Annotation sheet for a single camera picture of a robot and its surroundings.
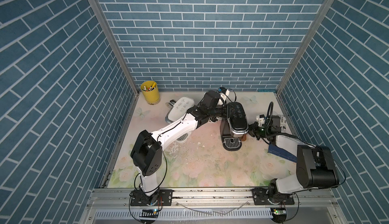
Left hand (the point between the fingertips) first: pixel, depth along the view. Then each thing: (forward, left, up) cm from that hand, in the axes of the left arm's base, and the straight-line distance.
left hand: (239, 111), depth 77 cm
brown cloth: (-6, -6, -17) cm, 19 cm away
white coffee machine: (+4, +33, -3) cm, 33 cm away
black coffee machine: (-7, +3, -3) cm, 9 cm away
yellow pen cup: (+26, +54, -12) cm, 61 cm away
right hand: (+1, -7, -17) cm, 19 cm away
